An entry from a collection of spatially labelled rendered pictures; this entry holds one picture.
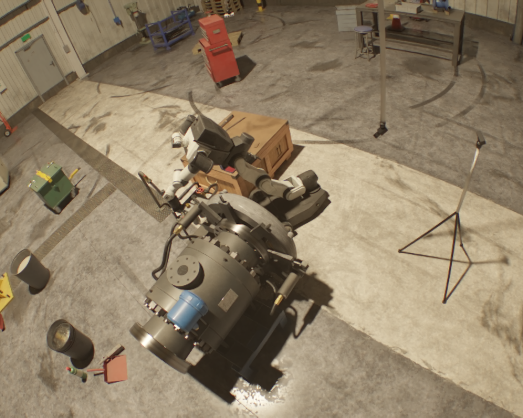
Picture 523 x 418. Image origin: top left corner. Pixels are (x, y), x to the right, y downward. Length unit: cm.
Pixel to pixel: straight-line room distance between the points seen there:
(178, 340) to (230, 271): 53
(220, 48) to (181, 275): 442
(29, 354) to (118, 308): 133
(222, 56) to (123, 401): 515
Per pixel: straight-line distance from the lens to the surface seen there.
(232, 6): 1220
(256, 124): 360
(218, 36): 557
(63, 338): 307
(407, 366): 246
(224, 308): 188
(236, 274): 190
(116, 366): 302
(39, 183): 492
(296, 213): 290
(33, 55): 1199
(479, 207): 341
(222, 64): 572
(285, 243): 199
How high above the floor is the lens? 235
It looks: 47 degrees down
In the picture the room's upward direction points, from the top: 18 degrees counter-clockwise
